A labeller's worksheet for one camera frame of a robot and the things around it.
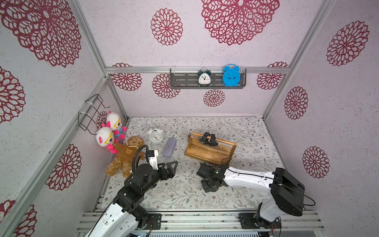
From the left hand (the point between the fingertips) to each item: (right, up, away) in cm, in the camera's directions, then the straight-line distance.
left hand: (171, 164), depth 74 cm
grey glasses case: (-5, +6, +26) cm, 27 cm away
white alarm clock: (-14, +14, +25) cm, 32 cm away
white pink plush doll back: (-39, +23, +20) cm, 49 cm away
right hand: (+18, -14, +10) cm, 24 cm away
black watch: (+22, +10, +4) cm, 24 cm away
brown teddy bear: (-30, -1, +14) cm, 33 cm away
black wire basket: (-43, +31, +6) cm, 53 cm away
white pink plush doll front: (-39, +13, +10) cm, 43 cm away
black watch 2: (+17, +13, +4) cm, 22 cm away
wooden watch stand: (+31, +2, +26) cm, 40 cm away
